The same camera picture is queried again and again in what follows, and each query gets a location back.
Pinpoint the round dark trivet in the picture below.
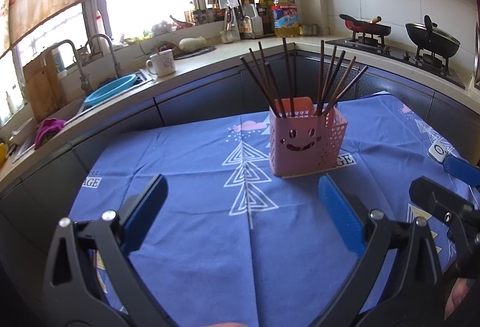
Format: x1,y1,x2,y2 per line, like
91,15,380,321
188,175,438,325
173,46,217,60

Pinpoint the row of spice bottles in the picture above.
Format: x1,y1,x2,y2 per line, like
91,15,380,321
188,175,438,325
189,7,226,26

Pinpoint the white mug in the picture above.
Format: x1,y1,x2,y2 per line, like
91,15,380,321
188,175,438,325
145,49,177,78

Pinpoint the magenta cloth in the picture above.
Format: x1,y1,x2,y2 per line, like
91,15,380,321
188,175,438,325
35,118,67,148

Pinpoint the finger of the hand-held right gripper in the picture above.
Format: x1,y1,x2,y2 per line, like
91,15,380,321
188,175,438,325
409,177,480,235
443,155,480,187

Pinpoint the white plastic bag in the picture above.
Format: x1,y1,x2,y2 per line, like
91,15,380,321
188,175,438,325
178,36,208,51

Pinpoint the black gas stove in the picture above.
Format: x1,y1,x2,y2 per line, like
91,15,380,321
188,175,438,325
325,33,466,90

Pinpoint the bunch of wooden chopsticks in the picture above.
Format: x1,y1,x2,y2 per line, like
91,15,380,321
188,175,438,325
240,38,369,118

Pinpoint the blue plastic basin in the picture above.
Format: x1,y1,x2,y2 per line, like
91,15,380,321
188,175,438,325
83,74,137,107

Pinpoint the angular steel faucet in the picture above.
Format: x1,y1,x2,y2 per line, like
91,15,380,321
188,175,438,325
40,39,94,95

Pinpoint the person's right hand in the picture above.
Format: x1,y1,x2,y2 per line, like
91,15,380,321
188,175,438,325
444,276,480,318

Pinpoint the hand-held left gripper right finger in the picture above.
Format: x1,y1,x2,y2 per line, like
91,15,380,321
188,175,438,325
311,174,445,327

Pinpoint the black wok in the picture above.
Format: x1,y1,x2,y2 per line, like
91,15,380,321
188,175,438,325
405,23,461,58

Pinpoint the glass pot lid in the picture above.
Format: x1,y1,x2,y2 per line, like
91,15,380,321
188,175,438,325
407,15,460,40

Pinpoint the blue printed tablecloth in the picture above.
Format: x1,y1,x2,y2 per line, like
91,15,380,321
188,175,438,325
69,89,480,327

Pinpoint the cooking oil bottle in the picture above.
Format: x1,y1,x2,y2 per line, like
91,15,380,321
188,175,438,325
272,0,302,38

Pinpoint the red frying pan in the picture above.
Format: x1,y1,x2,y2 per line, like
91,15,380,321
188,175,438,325
338,13,392,36

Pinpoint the curved steel faucet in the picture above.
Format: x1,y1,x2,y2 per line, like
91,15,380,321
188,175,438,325
84,34,122,78

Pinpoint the white plastic jug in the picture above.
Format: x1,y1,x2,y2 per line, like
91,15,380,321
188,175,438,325
240,0,264,40

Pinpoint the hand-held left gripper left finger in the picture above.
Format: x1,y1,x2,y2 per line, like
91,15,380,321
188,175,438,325
42,173,177,327

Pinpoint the wooden cutting board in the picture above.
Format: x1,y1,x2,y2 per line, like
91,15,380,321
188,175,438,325
23,55,66,123

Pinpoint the small white device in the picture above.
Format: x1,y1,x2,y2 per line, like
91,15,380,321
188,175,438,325
428,141,456,163

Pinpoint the pink utensil holder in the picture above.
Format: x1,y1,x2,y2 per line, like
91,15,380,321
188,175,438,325
269,98,350,178

